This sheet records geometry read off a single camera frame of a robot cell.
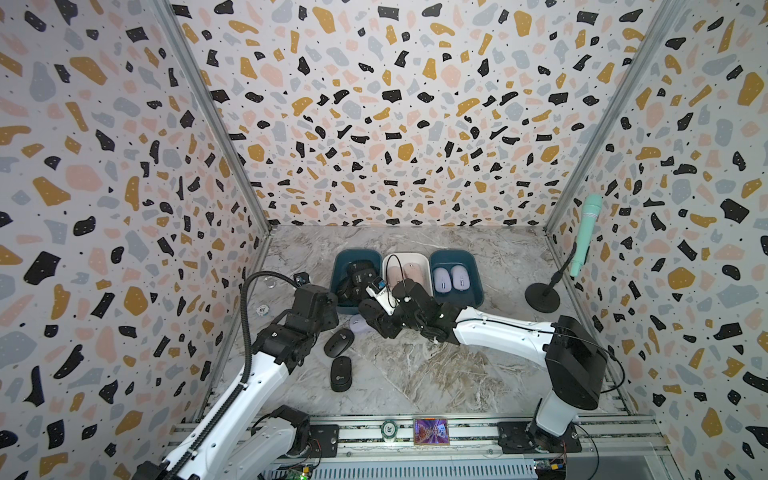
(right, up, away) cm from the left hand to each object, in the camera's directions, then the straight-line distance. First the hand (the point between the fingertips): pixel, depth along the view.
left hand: (329, 306), depth 79 cm
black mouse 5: (0, +2, +18) cm, 18 cm away
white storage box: (+17, +12, +31) cm, 38 cm away
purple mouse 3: (+39, +6, +25) cm, 47 cm away
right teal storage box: (+43, -1, +22) cm, 48 cm away
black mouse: (+1, -12, +9) cm, 15 cm away
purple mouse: (+6, -8, +13) cm, 16 cm away
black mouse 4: (+6, +6, +24) cm, 26 cm away
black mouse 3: (+3, +10, +27) cm, 29 cm away
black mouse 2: (+3, -19, +3) cm, 19 cm away
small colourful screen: (+27, -30, -4) cm, 41 cm away
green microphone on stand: (+66, -1, +23) cm, 70 cm away
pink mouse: (+23, +8, +27) cm, 37 cm away
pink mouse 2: (+16, +7, +24) cm, 30 cm away
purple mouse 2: (+33, +5, +24) cm, 41 cm away
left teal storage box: (-3, +11, +27) cm, 29 cm away
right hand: (+13, -2, +2) cm, 13 cm away
